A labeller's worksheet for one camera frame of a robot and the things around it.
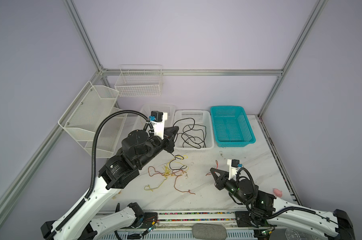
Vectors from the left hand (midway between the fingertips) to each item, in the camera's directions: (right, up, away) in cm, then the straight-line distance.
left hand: (176, 129), depth 57 cm
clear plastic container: (+56, -52, +15) cm, 77 cm away
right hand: (+15, -20, +14) cm, 29 cm away
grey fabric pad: (+14, -48, +11) cm, 51 cm away
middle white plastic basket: (+11, -2, +55) cm, 56 cm away
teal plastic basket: (+40, +2, +58) cm, 70 cm away
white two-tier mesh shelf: (-46, +6, +13) cm, 48 cm away
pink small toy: (+55, -35, +25) cm, 70 cm away
